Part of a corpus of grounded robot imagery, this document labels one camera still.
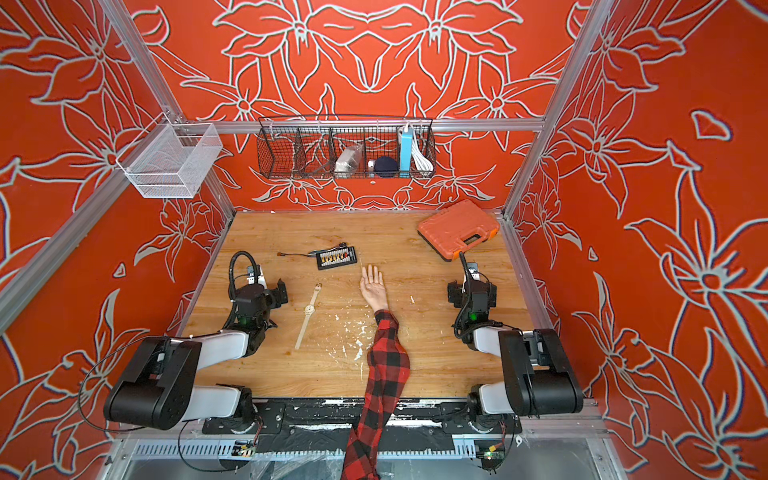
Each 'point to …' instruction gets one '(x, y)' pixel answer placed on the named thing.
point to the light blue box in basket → (405, 166)
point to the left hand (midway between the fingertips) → (265, 281)
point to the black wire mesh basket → (307, 147)
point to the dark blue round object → (386, 167)
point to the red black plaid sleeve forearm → (387, 377)
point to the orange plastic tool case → (458, 227)
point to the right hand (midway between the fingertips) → (467, 279)
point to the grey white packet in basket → (350, 160)
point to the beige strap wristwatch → (309, 311)
